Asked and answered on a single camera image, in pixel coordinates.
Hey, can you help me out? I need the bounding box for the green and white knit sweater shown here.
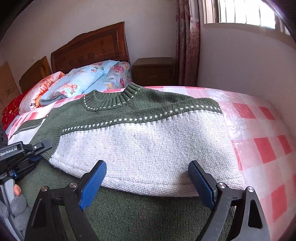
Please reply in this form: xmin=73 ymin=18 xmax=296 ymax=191
xmin=9 ymin=83 xmax=245 ymax=240

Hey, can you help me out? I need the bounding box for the grey gloved left hand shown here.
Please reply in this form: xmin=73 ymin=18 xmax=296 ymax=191
xmin=10 ymin=184 xmax=31 ymax=235

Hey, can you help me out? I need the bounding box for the red floral blanket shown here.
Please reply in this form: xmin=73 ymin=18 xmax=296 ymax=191
xmin=1 ymin=91 xmax=27 ymax=131

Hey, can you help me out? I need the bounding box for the pink floral pillow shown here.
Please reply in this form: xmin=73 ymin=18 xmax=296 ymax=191
xmin=18 ymin=71 xmax=65 ymax=114

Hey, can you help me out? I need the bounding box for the light wooden cabinet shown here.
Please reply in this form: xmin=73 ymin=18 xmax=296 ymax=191
xmin=0 ymin=62 xmax=20 ymax=113

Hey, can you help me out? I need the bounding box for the pink checkered bed sheet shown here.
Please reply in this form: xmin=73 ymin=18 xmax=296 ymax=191
xmin=6 ymin=87 xmax=295 ymax=240

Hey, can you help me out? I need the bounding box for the light blue floral pillow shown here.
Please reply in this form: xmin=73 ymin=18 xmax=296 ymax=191
xmin=39 ymin=59 xmax=120 ymax=106

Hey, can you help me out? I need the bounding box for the blue floral bed cover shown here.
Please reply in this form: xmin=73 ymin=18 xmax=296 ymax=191
xmin=83 ymin=62 xmax=132 ymax=94

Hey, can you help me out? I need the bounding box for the wooden nightstand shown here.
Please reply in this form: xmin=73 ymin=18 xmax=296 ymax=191
xmin=132 ymin=57 xmax=178 ymax=86

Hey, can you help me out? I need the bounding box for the floral pink curtain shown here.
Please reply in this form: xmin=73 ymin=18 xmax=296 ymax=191
xmin=175 ymin=0 xmax=200 ymax=86

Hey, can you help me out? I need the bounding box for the dark wooden headboard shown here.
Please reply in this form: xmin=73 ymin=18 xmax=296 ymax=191
xmin=51 ymin=22 xmax=130 ymax=74

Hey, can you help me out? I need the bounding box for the barred window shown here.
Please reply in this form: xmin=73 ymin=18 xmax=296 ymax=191
xmin=202 ymin=0 xmax=291 ymax=36

